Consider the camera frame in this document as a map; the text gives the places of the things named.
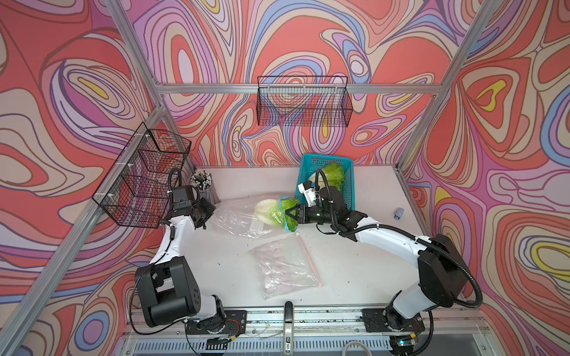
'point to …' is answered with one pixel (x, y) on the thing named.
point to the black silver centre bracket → (289, 328)
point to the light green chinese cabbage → (334, 175)
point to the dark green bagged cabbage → (274, 211)
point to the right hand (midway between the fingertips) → (287, 217)
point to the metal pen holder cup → (202, 180)
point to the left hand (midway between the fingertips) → (213, 207)
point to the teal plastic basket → (310, 163)
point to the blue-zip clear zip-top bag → (255, 216)
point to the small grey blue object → (398, 213)
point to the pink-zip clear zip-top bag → (284, 265)
